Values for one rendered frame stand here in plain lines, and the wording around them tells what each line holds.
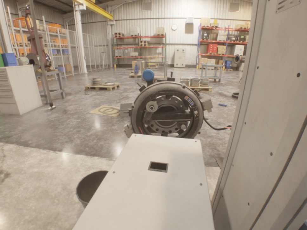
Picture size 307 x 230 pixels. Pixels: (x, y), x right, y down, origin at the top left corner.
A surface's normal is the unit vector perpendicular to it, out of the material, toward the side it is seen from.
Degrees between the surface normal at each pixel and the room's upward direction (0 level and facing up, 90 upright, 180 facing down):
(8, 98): 90
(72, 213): 0
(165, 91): 90
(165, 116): 90
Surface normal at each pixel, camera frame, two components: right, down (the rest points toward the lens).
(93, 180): 0.65, 0.24
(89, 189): 0.85, 0.15
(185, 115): -0.02, 0.38
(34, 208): 0.00, -0.92
